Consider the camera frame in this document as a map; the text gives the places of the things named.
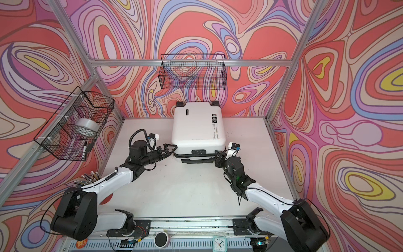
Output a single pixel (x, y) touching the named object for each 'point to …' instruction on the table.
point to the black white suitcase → (198, 130)
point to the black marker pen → (83, 156)
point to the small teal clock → (219, 243)
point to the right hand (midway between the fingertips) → (217, 154)
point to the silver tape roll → (87, 127)
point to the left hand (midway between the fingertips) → (174, 149)
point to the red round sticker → (81, 244)
